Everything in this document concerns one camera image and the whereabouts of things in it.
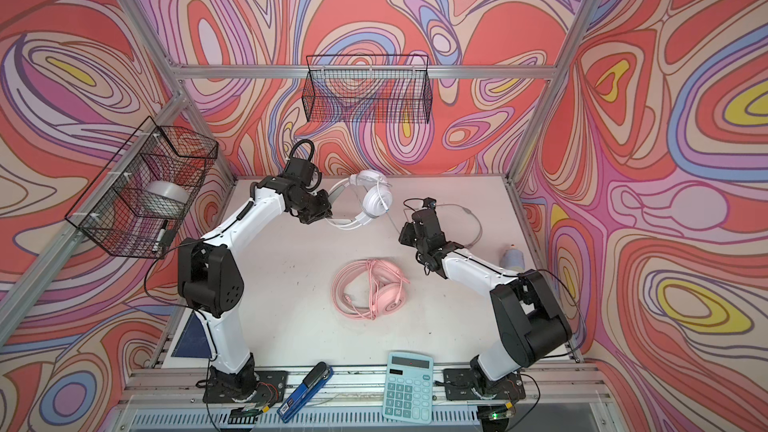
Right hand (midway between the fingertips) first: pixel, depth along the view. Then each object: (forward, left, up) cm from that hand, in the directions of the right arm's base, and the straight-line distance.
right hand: (408, 232), depth 92 cm
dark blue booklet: (-28, +60, -8) cm, 67 cm away
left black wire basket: (-8, +70, +23) cm, 74 cm away
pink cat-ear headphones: (-16, +12, -4) cm, 21 cm away
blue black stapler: (-40, +26, -6) cm, 48 cm away
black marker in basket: (-10, +62, +17) cm, 65 cm away
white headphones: (0, +9, +17) cm, 19 cm away
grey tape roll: (-5, +59, +25) cm, 64 cm away
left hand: (+6, +22, +6) cm, 23 cm away
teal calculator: (-41, +3, -9) cm, 42 cm away
